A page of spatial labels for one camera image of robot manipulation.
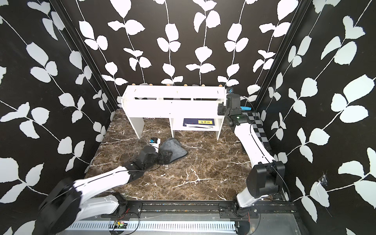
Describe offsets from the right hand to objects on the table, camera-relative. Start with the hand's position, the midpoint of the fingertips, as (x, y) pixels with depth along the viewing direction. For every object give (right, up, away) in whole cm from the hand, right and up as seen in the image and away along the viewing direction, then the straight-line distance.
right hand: (222, 100), depth 83 cm
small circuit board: (-53, -63, -12) cm, 83 cm away
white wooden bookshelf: (-19, -5, -5) cm, 20 cm away
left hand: (-32, -29, +2) cm, 43 cm away
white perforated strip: (-36, -64, -12) cm, 74 cm away
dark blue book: (-11, -13, +10) cm, 20 cm away
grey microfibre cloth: (-30, -26, +6) cm, 40 cm away
